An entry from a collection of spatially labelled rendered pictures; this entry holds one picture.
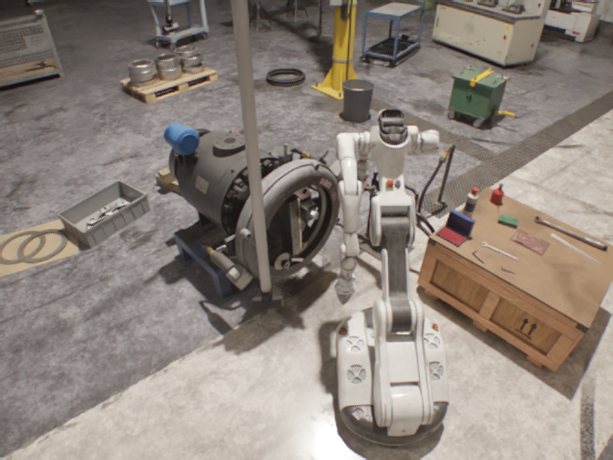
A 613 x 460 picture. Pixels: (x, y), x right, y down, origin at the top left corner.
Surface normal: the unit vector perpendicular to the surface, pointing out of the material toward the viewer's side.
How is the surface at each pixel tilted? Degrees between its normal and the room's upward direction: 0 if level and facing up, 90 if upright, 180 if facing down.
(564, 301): 0
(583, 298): 0
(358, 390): 38
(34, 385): 0
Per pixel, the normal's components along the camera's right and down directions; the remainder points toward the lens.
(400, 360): 0.01, -0.48
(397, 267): 0.01, -0.07
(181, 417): 0.00, -0.76
